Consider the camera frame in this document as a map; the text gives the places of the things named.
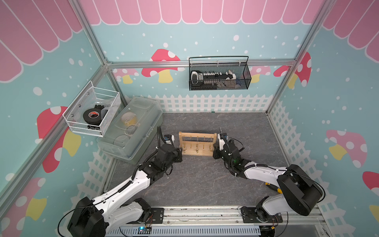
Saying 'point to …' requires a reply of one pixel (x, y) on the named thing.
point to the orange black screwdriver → (220, 129)
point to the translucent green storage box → (141, 118)
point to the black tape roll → (93, 116)
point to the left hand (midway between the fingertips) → (180, 151)
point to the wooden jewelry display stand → (197, 144)
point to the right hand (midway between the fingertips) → (213, 144)
